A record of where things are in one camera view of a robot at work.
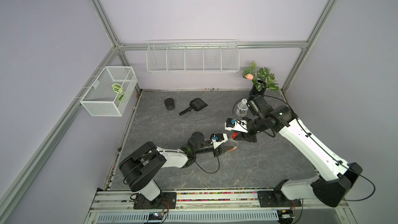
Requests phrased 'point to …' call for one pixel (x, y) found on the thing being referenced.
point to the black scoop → (197, 104)
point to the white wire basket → (110, 94)
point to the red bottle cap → (234, 135)
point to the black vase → (254, 92)
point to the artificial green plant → (262, 77)
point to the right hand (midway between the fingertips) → (236, 131)
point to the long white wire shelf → (192, 56)
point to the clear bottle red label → (232, 143)
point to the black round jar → (169, 103)
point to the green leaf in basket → (116, 87)
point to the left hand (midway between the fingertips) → (231, 143)
